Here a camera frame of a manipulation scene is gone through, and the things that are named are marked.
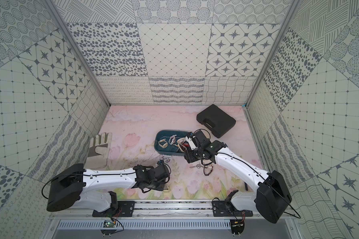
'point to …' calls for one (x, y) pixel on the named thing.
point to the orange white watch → (181, 140)
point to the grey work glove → (97, 154)
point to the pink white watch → (172, 140)
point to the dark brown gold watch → (208, 170)
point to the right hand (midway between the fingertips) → (190, 156)
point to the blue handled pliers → (246, 186)
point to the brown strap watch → (181, 147)
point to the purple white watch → (166, 158)
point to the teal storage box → (171, 149)
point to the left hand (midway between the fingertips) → (166, 189)
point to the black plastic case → (216, 120)
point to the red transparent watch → (186, 144)
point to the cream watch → (163, 143)
